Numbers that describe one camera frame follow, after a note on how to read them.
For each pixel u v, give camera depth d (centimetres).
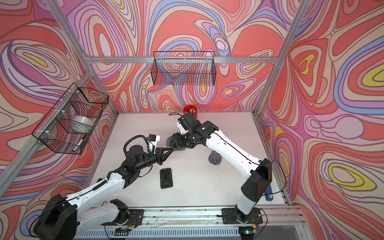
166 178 84
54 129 67
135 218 72
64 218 40
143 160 64
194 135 52
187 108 106
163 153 72
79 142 72
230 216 73
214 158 90
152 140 69
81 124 70
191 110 108
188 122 56
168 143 74
